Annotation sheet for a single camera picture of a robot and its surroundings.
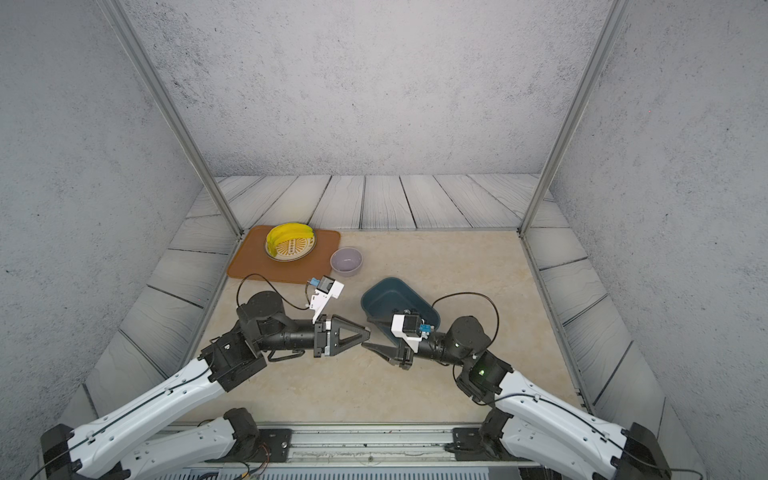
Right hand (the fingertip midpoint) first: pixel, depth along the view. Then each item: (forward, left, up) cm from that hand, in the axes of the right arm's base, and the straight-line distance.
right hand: (370, 333), depth 59 cm
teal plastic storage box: (+28, -1, -31) cm, 42 cm away
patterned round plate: (+48, +36, -30) cm, 67 cm away
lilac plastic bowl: (+41, +14, -28) cm, 52 cm away
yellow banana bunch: (+53, +40, -25) cm, 71 cm away
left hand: (-3, 0, +1) cm, 3 cm away
